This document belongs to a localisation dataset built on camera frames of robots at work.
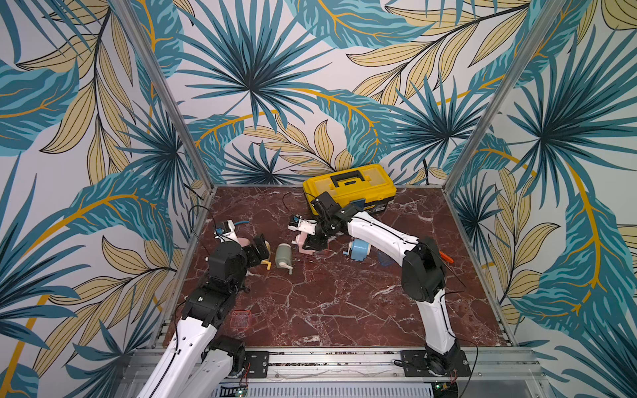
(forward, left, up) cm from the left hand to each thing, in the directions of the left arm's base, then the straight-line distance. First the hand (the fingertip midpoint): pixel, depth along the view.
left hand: (250, 243), depth 74 cm
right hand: (+11, -16, -12) cm, 23 cm away
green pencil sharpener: (+5, -8, -16) cm, 19 cm away
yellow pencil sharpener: (+3, -2, -18) cm, 19 cm away
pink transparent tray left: (-15, +5, -23) cm, 28 cm away
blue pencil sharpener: (+8, -35, -16) cm, 39 cm away
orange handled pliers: (+9, -70, -22) cm, 74 cm away
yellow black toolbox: (+31, -42, -6) cm, 53 cm away
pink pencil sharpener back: (+8, -14, -10) cm, 18 cm away
